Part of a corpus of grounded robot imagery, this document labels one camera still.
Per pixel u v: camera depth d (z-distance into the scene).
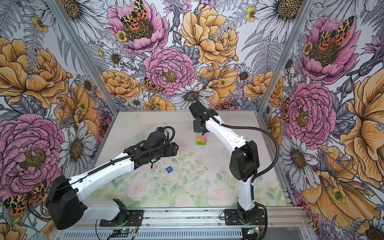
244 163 0.50
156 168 0.90
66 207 0.39
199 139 0.99
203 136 0.99
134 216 0.75
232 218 0.73
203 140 0.99
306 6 0.72
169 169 0.89
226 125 0.57
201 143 1.01
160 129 0.73
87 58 0.91
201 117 0.63
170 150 0.72
